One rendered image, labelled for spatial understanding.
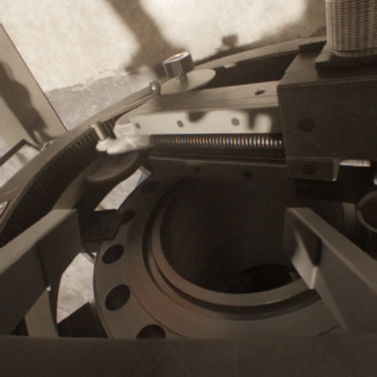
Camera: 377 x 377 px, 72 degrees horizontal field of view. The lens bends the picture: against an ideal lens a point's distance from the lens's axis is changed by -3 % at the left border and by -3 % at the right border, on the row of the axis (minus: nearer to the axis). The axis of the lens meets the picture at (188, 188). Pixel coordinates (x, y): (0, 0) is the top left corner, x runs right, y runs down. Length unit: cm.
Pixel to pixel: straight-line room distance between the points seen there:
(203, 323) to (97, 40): 85
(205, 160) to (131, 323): 22
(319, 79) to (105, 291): 32
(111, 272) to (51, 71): 81
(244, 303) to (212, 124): 20
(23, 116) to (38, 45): 29
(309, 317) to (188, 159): 24
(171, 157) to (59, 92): 74
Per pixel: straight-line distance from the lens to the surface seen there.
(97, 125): 46
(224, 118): 31
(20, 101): 118
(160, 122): 36
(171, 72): 48
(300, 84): 19
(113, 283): 38
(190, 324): 30
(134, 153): 44
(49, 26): 102
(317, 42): 24
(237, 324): 29
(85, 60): 100
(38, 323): 30
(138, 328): 32
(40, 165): 45
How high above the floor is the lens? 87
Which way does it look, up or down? 50 degrees down
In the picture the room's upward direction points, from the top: 170 degrees counter-clockwise
